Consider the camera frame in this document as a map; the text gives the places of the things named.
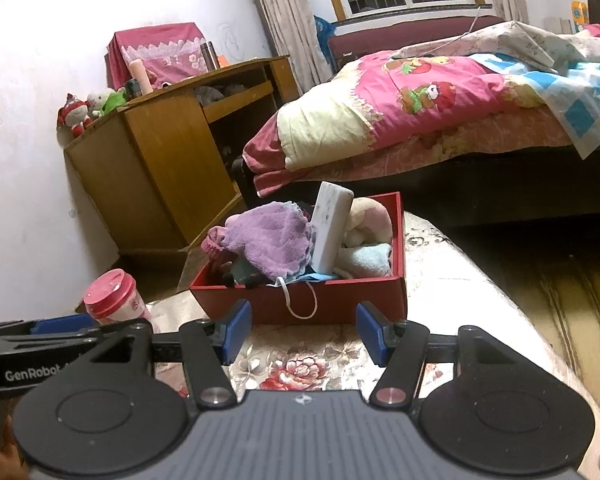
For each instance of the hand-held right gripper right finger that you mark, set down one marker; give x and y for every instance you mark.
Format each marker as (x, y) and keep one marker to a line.
(370, 332)

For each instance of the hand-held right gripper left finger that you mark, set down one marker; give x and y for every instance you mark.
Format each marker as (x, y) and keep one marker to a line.
(237, 331)

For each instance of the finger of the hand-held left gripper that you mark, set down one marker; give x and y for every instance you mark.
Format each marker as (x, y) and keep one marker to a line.
(60, 324)

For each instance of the red cardboard box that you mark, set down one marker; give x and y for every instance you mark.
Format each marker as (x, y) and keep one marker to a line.
(330, 300)

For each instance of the pink pig plush toy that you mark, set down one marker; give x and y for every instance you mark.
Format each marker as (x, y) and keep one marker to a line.
(242, 270)

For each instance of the light blue towel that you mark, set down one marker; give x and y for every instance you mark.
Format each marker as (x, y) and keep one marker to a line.
(365, 260)

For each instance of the blue face mask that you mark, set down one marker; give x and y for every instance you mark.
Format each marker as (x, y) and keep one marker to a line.
(315, 277)

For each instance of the purple towel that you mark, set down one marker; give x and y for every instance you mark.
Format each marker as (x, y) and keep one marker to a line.
(275, 240)

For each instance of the cream plush toy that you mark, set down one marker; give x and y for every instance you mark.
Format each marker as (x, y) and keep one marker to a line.
(370, 220)

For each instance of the white sponge block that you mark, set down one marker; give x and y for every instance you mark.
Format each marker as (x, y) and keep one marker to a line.
(330, 225)

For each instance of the pink lidded cup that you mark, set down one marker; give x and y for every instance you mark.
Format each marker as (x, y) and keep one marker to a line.
(112, 300)

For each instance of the wooden desk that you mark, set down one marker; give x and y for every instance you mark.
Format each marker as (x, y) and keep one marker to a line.
(155, 160)

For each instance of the dark wooden bed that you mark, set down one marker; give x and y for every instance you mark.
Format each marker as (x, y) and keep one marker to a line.
(505, 185)

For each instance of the red and white plush toy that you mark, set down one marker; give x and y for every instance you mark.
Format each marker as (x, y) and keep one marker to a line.
(75, 115)

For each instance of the grey cloth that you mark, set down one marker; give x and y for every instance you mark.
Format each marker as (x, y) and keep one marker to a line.
(210, 95)

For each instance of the pink cartoon quilt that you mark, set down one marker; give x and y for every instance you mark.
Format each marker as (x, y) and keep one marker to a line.
(380, 90)

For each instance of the dark cup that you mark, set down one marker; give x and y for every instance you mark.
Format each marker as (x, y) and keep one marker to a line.
(131, 89)

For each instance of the pink cylinder bottle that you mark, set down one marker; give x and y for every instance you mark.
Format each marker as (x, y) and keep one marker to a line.
(141, 77)

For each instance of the small orange object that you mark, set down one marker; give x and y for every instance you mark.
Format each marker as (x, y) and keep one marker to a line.
(222, 61)

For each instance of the steel thermos bottle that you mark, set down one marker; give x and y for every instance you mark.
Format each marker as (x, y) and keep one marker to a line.
(208, 56)

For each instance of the pink lace-trimmed cloth cover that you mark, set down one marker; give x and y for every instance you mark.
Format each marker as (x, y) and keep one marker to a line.
(150, 45)

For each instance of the blue bag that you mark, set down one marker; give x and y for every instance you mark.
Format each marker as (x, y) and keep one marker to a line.
(324, 35)

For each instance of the blue checked patchwork blanket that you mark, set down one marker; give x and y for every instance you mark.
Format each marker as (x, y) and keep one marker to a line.
(570, 105)

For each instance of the orange bottle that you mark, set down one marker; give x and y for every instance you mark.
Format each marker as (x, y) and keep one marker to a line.
(578, 12)

